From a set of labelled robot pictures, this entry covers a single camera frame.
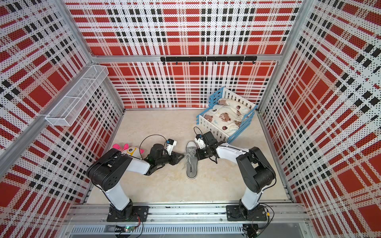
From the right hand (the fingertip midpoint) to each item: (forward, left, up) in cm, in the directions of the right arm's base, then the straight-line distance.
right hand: (198, 154), depth 91 cm
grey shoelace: (-2, +5, +2) cm, 6 cm away
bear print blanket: (+26, -20, +7) cm, 33 cm away
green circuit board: (-38, +33, -1) cm, 50 cm away
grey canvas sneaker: (+4, +4, +1) cm, 6 cm away
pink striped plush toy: (0, +40, +4) cm, 40 cm away
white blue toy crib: (+13, -14, +3) cm, 19 cm away
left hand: (+1, +9, -1) cm, 9 cm away
